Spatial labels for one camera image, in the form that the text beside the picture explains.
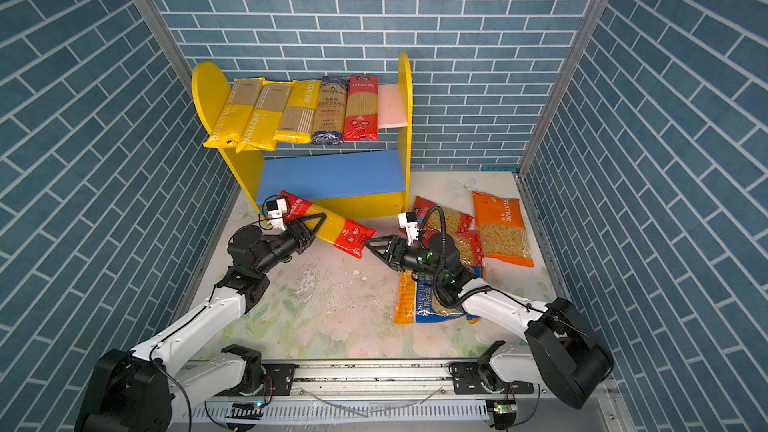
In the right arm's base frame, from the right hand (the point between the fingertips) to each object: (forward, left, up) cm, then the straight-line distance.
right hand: (366, 246), depth 71 cm
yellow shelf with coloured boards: (+28, +5, -8) cm, 30 cm away
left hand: (+6, +11, +2) cm, 12 cm away
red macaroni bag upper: (+25, -25, -21) cm, 41 cm away
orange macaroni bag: (+26, -41, -22) cm, 53 cm away
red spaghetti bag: (+2, +5, 0) cm, 5 cm away
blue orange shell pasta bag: (-5, -13, -20) cm, 24 cm away
